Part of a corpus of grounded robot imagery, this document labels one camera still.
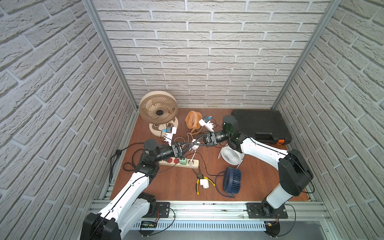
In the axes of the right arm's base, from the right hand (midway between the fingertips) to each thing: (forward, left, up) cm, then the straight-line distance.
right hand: (196, 144), depth 70 cm
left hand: (+1, +4, +1) cm, 4 cm away
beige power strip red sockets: (0, +4, -22) cm, 22 cm away
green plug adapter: (0, +8, -18) cm, 19 cm away
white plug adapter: (-11, -4, -24) cm, 27 cm away
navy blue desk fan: (-14, -17, -13) cm, 26 cm away
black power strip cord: (+5, +50, -19) cm, 54 cm away
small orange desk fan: (+29, +1, -15) cm, 33 cm away
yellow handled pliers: (-6, -1, -25) cm, 26 cm away
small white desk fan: (+1, -20, -16) cm, 26 cm away
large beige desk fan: (+25, +20, 0) cm, 32 cm away
